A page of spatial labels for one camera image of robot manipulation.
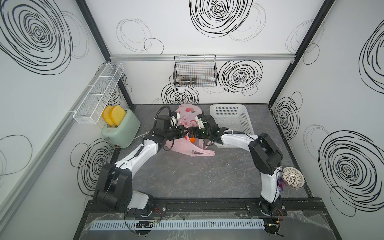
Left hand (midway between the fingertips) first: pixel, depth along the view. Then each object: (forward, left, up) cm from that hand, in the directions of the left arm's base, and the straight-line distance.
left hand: (189, 130), depth 83 cm
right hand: (+5, -1, -8) cm, 9 cm away
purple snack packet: (-23, -51, -14) cm, 57 cm away
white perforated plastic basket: (+25, -33, -16) cm, 45 cm away
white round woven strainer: (-19, -59, -16) cm, 64 cm away
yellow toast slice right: (+11, +44, -1) cm, 45 cm away
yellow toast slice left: (+8, +49, +2) cm, 50 cm away
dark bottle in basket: (+26, +1, +14) cm, 30 cm away
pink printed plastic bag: (+11, +1, +2) cm, 12 cm away
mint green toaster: (+1, +41, -9) cm, 41 cm away
